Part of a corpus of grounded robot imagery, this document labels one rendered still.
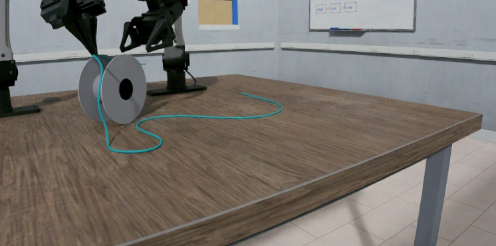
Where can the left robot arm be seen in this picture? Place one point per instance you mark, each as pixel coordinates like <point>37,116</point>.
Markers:
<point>175,58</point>

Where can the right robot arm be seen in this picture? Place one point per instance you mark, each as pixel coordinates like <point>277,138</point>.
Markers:
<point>8,69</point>

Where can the grey cable reel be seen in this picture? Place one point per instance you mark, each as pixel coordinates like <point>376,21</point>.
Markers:
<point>122,91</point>

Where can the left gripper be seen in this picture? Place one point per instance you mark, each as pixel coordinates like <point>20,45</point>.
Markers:
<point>151,27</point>

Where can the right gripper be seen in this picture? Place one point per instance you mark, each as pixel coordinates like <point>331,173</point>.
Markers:
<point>80,20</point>

